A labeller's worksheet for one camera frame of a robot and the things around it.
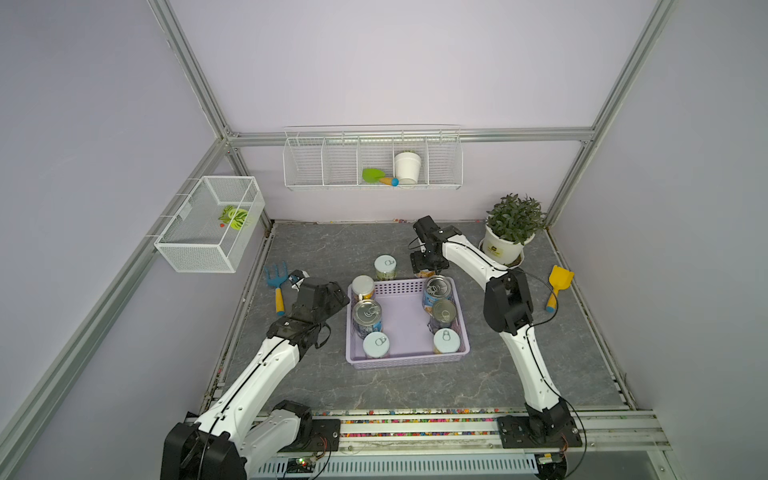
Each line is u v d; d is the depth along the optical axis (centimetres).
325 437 73
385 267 102
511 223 95
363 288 85
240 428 42
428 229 84
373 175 99
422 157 93
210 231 80
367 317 83
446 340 83
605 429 76
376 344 83
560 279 102
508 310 63
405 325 93
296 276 73
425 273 100
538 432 65
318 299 62
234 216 81
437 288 89
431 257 89
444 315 83
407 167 92
